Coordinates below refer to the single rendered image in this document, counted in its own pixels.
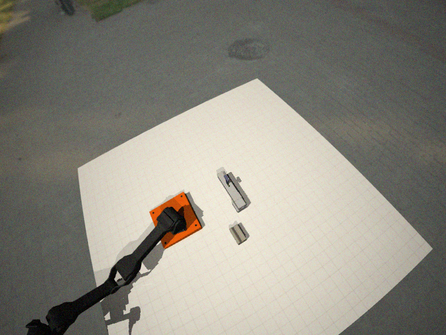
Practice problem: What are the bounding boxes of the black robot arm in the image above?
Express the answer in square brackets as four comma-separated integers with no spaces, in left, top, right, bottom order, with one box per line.
[25,207,187,335]

